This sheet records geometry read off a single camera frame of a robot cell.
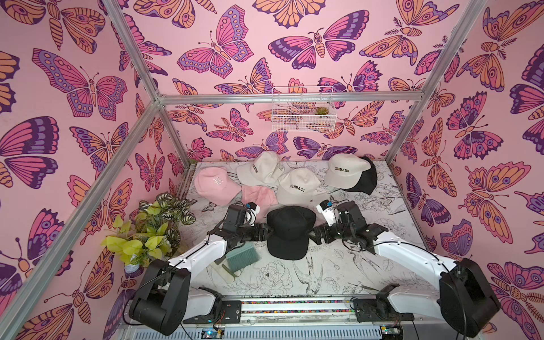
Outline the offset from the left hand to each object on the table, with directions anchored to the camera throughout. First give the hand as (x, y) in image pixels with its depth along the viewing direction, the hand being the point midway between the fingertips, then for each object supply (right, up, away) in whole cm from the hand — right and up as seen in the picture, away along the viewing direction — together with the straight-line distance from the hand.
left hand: (269, 229), depth 86 cm
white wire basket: (+15, +52, +8) cm, 55 cm away
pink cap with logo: (-27, +18, +17) cm, 37 cm away
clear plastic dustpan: (-19, -17, -4) cm, 25 cm away
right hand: (+18, +1, -3) cm, 19 cm away
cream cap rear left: (-3, +26, +22) cm, 35 cm away
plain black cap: (+8, 0, -1) cm, 8 cm away
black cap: (+48, +21, +18) cm, 56 cm away
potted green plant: (-40, +1, -13) cm, 42 cm away
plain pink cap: (-4, +12, +15) cm, 20 cm away
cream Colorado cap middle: (+13, +17, +16) cm, 27 cm away
